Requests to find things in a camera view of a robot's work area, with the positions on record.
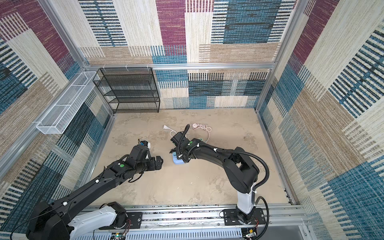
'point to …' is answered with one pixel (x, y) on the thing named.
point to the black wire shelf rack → (129, 90)
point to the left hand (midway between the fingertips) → (157, 159)
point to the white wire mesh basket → (57, 121)
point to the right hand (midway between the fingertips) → (184, 156)
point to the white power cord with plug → (165, 127)
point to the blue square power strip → (176, 161)
